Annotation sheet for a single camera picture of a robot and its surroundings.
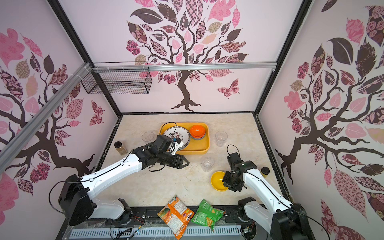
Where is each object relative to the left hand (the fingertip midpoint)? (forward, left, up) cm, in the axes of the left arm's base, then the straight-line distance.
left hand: (184, 165), depth 76 cm
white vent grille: (-28, +11, -15) cm, 34 cm away
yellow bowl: (-4, -18, -11) cm, 22 cm away
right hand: (-6, -22, -11) cm, 26 cm away
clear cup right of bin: (+27, -24, -12) cm, 38 cm away
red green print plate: (+31, +6, -11) cm, 33 cm away
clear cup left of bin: (+26, +27, -12) cm, 40 cm away
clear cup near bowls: (+9, -13, -15) cm, 22 cm away
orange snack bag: (-21, +4, -11) cm, 24 cm away
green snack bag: (-21, -11, -9) cm, 26 cm away
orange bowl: (+30, -8, -10) cm, 33 cm away
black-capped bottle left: (+17, +43, -7) cm, 47 cm away
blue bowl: (+25, -8, -11) cm, 28 cm away
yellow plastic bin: (+20, -6, -14) cm, 25 cm away
